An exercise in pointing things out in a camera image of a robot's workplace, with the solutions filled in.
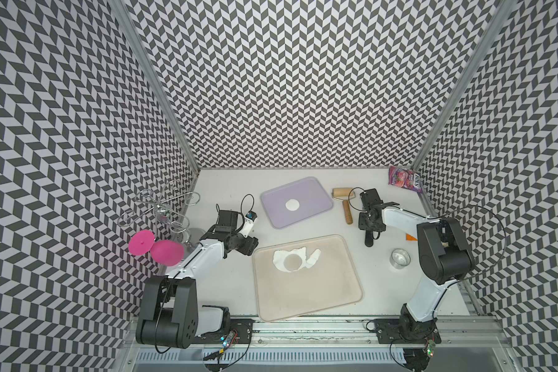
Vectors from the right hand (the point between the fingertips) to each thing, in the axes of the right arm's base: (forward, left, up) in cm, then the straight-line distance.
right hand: (369, 226), depth 97 cm
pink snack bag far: (+24, -21, +3) cm, 32 cm away
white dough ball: (-13, +38, 0) cm, 40 cm away
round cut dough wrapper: (+13, +33, -1) cm, 35 cm away
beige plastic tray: (-23, +19, +1) cm, 30 cm away
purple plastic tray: (+17, +23, -2) cm, 29 cm away
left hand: (-8, +50, +4) cm, 51 cm away
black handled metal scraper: (-2, -1, -5) cm, 5 cm away
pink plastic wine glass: (-20, +71, +21) cm, 77 cm away
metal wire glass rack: (-10, +73, +28) cm, 79 cm away
